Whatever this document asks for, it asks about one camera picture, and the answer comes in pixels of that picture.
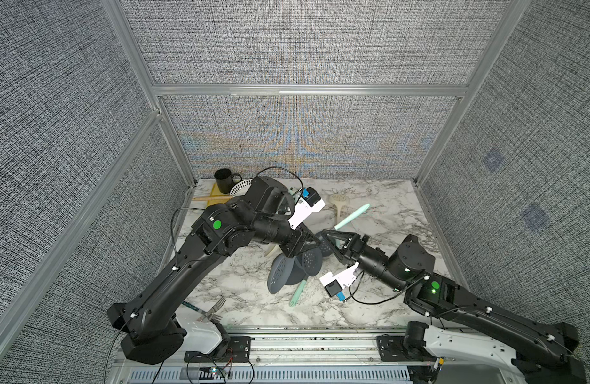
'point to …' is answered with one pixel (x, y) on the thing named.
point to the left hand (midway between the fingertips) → (320, 239)
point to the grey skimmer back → (324, 248)
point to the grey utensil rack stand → (297, 274)
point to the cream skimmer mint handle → (297, 293)
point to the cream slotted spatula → (338, 199)
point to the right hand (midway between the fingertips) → (334, 218)
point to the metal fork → (209, 314)
